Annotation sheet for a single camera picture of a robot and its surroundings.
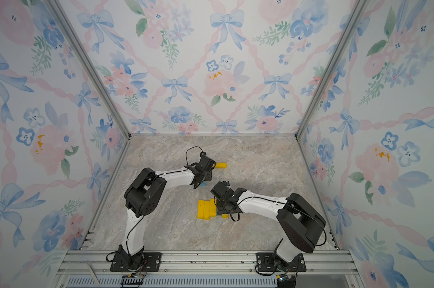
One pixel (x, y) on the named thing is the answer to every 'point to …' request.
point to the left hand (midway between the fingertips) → (208, 171)
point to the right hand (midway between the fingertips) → (224, 207)
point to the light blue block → (204, 183)
